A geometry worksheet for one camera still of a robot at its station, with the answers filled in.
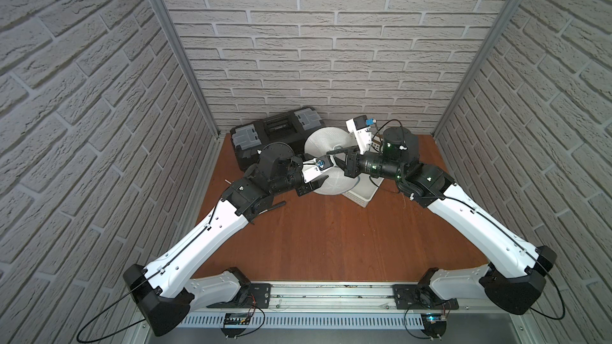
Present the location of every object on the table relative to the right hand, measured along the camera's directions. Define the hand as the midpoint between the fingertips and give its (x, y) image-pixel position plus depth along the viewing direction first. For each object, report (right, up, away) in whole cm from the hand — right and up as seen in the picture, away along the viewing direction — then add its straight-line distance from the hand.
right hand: (330, 154), depth 62 cm
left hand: (-2, -2, +5) cm, 5 cm away
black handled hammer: (-21, -21, +32) cm, 44 cm away
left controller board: (-29, -53, +10) cm, 61 cm away
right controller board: (+32, -52, +8) cm, 61 cm away
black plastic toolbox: (-15, +12, +38) cm, 42 cm away
